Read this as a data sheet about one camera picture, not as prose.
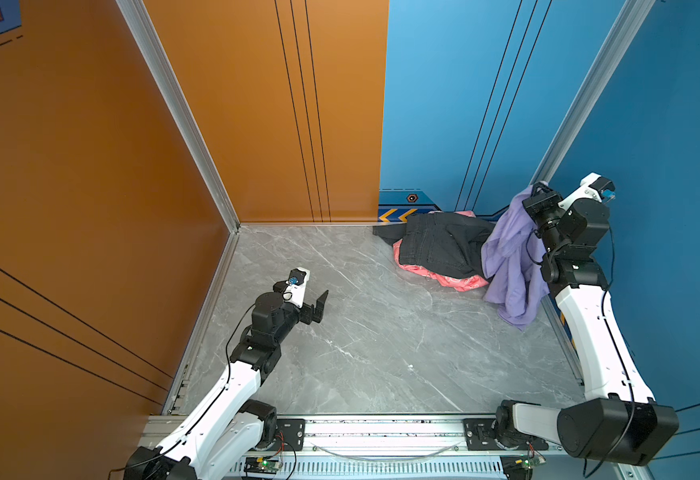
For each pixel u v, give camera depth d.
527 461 0.70
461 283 0.97
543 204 0.60
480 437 0.72
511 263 0.82
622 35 0.73
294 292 0.67
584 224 0.48
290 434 0.74
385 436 0.76
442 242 1.03
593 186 0.57
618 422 0.37
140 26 0.71
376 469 0.70
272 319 0.60
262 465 0.70
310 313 0.71
